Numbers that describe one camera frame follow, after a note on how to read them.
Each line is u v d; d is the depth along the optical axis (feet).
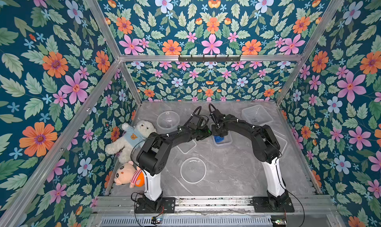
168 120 3.53
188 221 2.31
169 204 2.42
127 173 2.57
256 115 3.75
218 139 3.14
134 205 2.34
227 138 3.13
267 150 1.95
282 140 3.19
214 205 2.46
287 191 2.13
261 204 2.40
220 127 2.46
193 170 2.84
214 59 2.98
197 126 2.52
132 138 2.96
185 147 3.14
